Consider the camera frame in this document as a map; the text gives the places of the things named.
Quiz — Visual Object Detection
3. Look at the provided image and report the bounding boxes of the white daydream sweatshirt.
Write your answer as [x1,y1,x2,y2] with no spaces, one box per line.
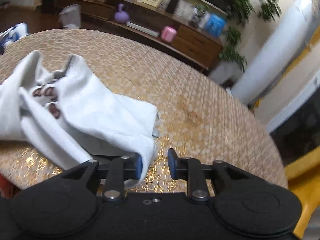
[1,50,159,188]

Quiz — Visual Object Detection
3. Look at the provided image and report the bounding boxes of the gold floral tablecloth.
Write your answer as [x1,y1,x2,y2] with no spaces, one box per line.
[1,29,287,192]

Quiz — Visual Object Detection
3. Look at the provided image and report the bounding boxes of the white cylindrical appliance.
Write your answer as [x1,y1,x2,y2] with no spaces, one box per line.
[231,0,313,105]

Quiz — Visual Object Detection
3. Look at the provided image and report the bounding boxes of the yellow chair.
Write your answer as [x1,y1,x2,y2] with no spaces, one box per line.
[285,147,320,239]

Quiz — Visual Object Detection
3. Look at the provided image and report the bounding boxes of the wooden tv cabinet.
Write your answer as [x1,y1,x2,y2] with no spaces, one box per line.
[55,0,222,70]

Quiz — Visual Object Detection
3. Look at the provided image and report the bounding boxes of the pink case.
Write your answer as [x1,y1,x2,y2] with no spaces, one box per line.
[161,26,177,43]

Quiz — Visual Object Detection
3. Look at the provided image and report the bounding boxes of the white flat box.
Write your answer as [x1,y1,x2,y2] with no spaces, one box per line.
[125,21,159,37]

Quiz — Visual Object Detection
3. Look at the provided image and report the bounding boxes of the blue photo print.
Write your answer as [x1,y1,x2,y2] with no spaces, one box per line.
[204,14,226,38]

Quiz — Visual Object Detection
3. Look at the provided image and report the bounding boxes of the purple gourd toy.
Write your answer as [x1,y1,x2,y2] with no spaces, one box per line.
[114,3,130,24]

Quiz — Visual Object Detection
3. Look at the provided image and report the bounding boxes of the translucent plastic bag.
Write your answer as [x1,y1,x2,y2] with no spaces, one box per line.
[59,4,81,29]

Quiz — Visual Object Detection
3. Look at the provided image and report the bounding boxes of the black speaker box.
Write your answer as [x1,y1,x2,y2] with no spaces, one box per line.
[165,0,180,14]

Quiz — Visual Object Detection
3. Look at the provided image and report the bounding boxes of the banana print fabric basket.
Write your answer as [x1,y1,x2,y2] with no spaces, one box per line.
[1,22,29,55]

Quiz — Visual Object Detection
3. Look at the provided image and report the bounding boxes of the green leafy plant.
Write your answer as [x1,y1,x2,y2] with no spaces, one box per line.
[219,0,281,72]

